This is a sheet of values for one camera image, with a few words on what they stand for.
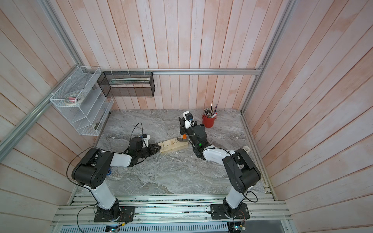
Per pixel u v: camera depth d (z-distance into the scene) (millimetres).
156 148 954
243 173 469
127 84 1062
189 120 704
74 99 740
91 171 484
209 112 976
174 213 746
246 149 964
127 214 728
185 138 954
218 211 729
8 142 515
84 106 795
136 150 770
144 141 802
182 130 767
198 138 660
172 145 962
